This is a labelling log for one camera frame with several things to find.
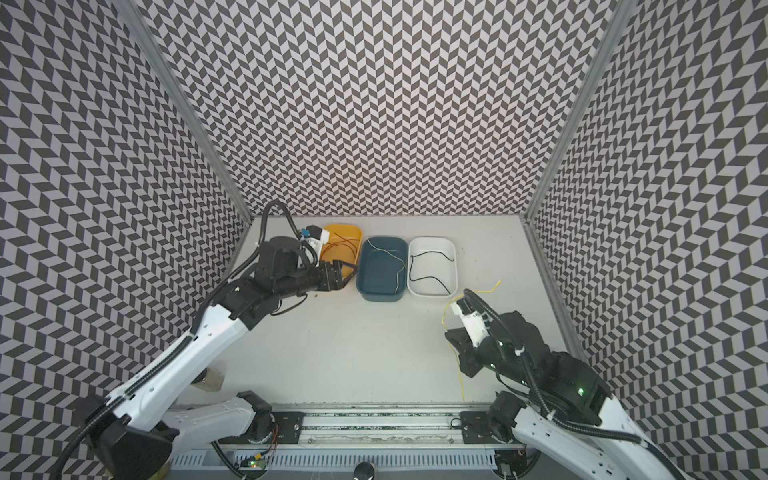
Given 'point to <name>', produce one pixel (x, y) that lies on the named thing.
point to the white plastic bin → (432, 267)
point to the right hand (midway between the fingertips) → (448, 334)
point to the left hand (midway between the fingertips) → (348, 266)
